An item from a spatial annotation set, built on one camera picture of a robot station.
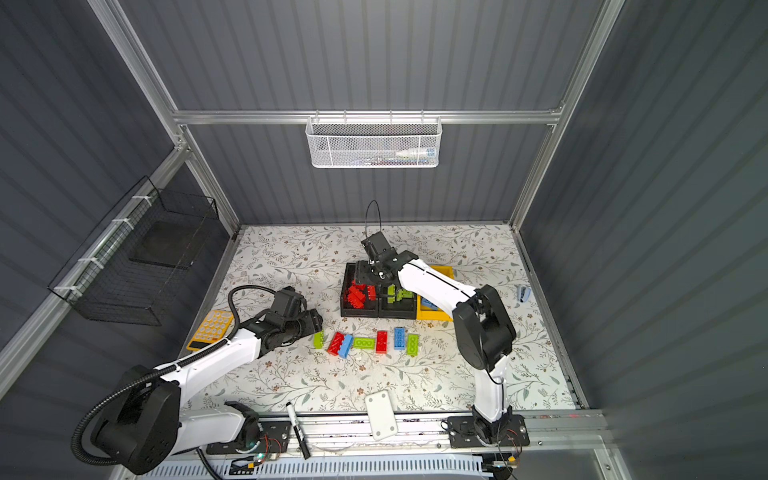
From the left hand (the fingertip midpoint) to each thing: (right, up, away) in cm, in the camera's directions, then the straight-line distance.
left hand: (317, 324), depth 88 cm
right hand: (+14, +15, +2) cm, 21 cm away
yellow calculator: (-34, -2, +4) cm, 34 cm away
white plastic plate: (+19, -20, -12) cm, 30 cm away
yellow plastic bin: (+36, +1, +7) cm, 37 cm away
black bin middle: (+26, +2, +11) cm, 28 cm away
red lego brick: (+10, +9, +11) cm, 17 cm away
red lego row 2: (+5, -6, +1) cm, 8 cm away
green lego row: (0, -5, +1) cm, 5 cm away
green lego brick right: (+22, +8, +10) cm, 26 cm away
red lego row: (+11, +5, +8) cm, 14 cm away
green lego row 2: (+14, -6, +1) cm, 15 cm away
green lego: (+26, +8, +11) cm, 29 cm away
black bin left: (+15, +4, +9) cm, 18 cm away
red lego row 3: (+19, -6, +1) cm, 20 cm away
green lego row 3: (+28, -7, +1) cm, 29 cm away
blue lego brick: (+35, +4, +6) cm, 36 cm away
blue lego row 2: (+25, -4, +3) cm, 25 cm away
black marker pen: (0, -25, -15) cm, 29 cm away
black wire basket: (-42, +18, -15) cm, 48 cm away
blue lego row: (+8, -6, -1) cm, 10 cm away
